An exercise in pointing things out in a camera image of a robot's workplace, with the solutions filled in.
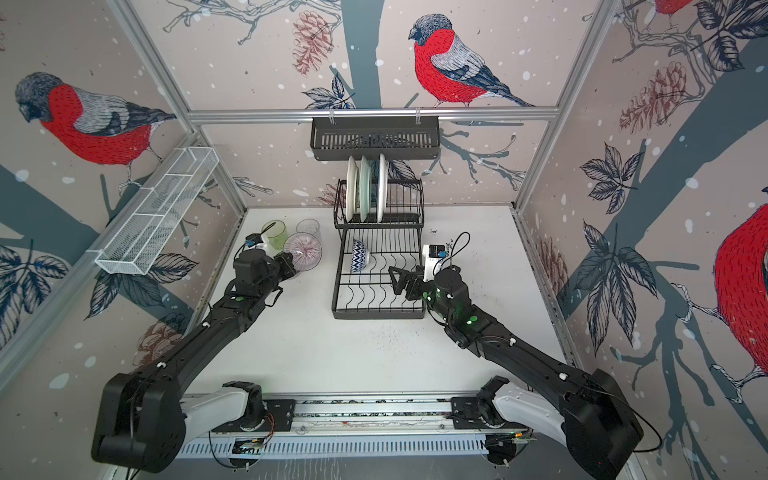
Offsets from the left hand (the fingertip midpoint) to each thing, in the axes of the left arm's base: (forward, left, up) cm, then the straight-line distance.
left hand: (290, 252), depth 84 cm
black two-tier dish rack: (+7, -26, +5) cm, 28 cm away
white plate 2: (+8, -27, +17) cm, 33 cm away
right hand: (-8, -31, +2) cm, 32 cm away
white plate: (+11, -18, +15) cm, 26 cm away
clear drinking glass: (+23, +1, -14) cm, 27 cm away
